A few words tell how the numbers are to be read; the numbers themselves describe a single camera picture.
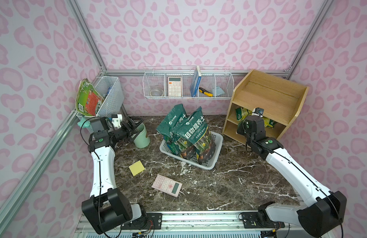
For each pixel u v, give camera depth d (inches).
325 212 14.8
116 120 27.5
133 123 26.0
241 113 36.4
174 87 37.3
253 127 22.6
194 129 32.4
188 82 38.6
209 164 36.3
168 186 33.0
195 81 34.6
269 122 34.6
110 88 34.7
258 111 25.8
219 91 39.5
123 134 25.8
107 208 17.0
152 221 27.8
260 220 26.0
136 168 36.8
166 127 32.0
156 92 37.6
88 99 28.5
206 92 38.4
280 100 33.7
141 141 38.4
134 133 26.2
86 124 24.3
